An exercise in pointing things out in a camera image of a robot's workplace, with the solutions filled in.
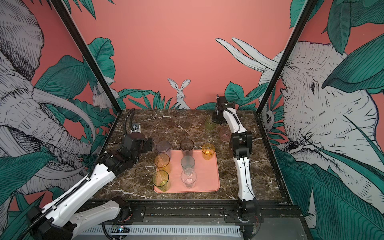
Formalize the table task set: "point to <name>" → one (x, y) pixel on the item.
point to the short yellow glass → (208, 150)
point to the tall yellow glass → (162, 162)
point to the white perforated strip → (226, 230)
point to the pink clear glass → (225, 134)
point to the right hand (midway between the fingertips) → (214, 118)
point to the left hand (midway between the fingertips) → (140, 136)
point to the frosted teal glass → (187, 161)
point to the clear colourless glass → (188, 176)
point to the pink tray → (208, 173)
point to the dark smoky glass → (187, 146)
